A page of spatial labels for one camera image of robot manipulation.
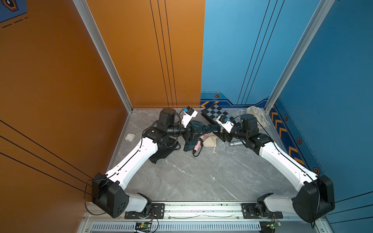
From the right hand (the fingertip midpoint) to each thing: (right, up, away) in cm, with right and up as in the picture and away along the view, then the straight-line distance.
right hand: (219, 125), depth 79 cm
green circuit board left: (-38, -49, -8) cm, 62 cm away
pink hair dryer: (-10, -11, +17) cm, 22 cm away
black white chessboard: (0, +9, +33) cm, 34 cm away
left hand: (-10, -1, -8) cm, 13 cm away
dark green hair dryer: (-11, -2, -13) cm, 17 cm away
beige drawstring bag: (+36, +7, +28) cm, 46 cm away
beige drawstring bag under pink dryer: (-2, -11, +17) cm, 21 cm away
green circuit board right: (+25, -48, -10) cm, 55 cm away
